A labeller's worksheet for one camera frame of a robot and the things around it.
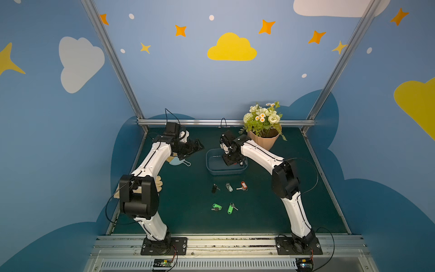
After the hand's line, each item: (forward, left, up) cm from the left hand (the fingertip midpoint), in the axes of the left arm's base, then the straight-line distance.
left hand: (197, 148), depth 88 cm
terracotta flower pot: (+9, -39, 0) cm, 40 cm away
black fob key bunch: (-14, -9, -18) cm, 25 cm away
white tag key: (-14, -18, -17) cm, 28 cm away
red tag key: (-13, -26, -17) cm, 34 cm away
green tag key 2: (-25, -19, -17) cm, 35 cm away
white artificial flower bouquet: (+6, -32, +16) cm, 36 cm away
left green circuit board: (-49, +10, -18) cm, 53 cm away
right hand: (+1, -19, -10) cm, 21 cm away
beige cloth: (-13, +22, -16) cm, 30 cm away
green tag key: (-25, -11, -17) cm, 32 cm away
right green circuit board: (-48, -50, -18) cm, 72 cm away
